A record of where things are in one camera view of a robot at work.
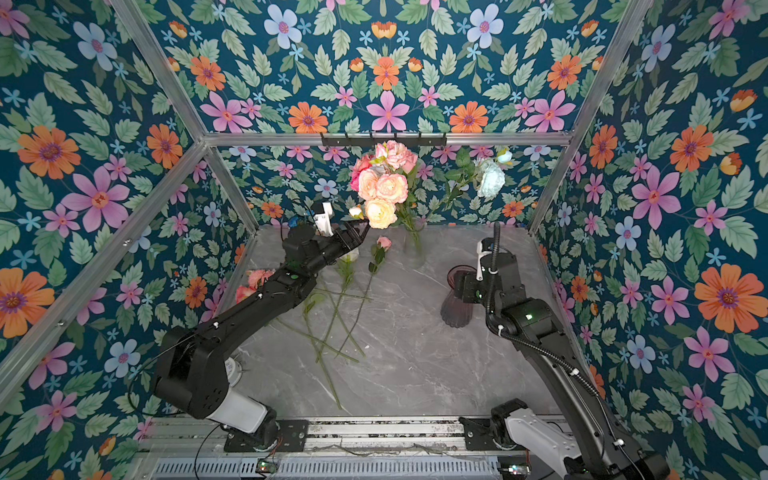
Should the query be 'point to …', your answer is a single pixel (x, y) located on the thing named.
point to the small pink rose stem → (383, 245)
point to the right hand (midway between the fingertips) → (474, 270)
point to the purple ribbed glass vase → (455, 312)
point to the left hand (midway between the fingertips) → (367, 222)
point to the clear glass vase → (413, 250)
